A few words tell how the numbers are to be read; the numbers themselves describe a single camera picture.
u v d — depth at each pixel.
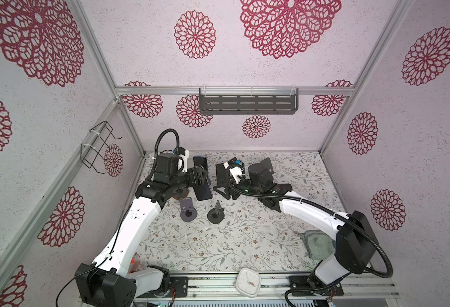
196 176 0.66
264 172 0.60
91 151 0.75
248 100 0.92
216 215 0.87
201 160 0.93
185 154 0.67
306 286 0.72
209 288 0.75
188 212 0.91
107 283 0.37
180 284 0.74
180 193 0.98
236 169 0.68
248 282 0.73
